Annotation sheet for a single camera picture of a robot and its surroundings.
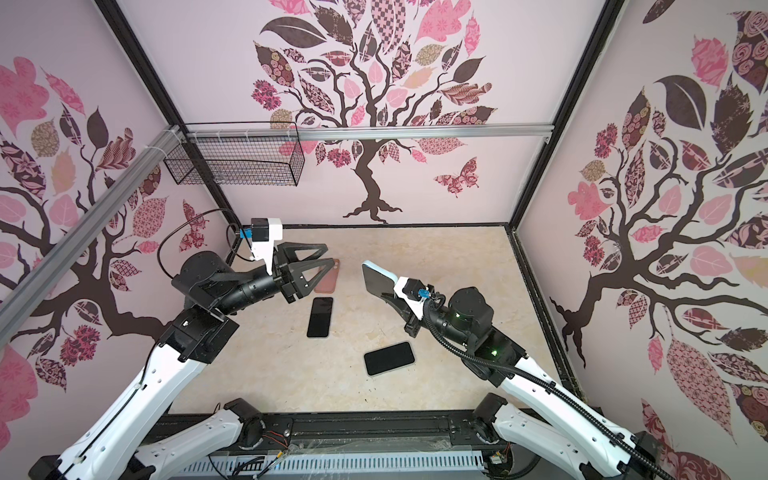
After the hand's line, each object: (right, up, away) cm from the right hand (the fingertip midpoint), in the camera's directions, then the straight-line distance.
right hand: (388, 288), depth 62 cm
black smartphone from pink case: (-23, -13, +33) cm, 42 cm away
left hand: (-11, +6, -8) cm, 15 cm away
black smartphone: (0, -24, +24) cm, 34 cm away
